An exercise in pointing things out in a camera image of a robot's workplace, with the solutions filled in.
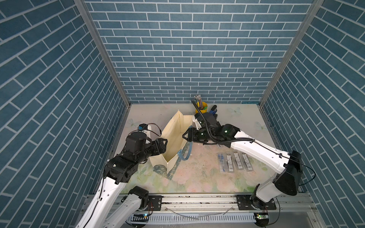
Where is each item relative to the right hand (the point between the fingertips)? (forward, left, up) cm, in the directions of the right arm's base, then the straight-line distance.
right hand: (186, 136), depth 73 cm
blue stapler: (+38, -18, -19) cm, 47 cm away
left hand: (-5, +10, +2) cm, 11 cm away
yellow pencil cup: (+36, -10, -13) cm, 40 cm away
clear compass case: (0, -22, -23) cm, 32 cm away
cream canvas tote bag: (+6, +9, -8) cm, 13 cm away
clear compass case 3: (-1, -32, -22) cm, 39 cm away
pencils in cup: (+37, -5, -9) cm, 39 cm away
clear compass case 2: (-1, -27, -22) cm, 35 cm away
